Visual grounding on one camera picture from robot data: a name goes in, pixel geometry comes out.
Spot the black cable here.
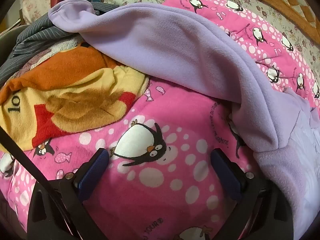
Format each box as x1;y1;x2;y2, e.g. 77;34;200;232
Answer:
0;127;108;240

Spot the lavender fleece jacket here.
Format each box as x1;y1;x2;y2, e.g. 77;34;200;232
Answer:
48;0;320;240

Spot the pink penguin print blanket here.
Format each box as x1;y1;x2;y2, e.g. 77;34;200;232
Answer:
0;0;320;240

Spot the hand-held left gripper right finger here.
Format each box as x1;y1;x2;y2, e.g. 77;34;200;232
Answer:
210;148;294;240

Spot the yellow orange cartoon blanket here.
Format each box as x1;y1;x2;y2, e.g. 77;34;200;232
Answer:
0;42;148;151

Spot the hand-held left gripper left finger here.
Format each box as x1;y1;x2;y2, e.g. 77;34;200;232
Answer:
27;148;110;240

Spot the grey striped garment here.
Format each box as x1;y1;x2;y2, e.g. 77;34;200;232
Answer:
0;2;118;85

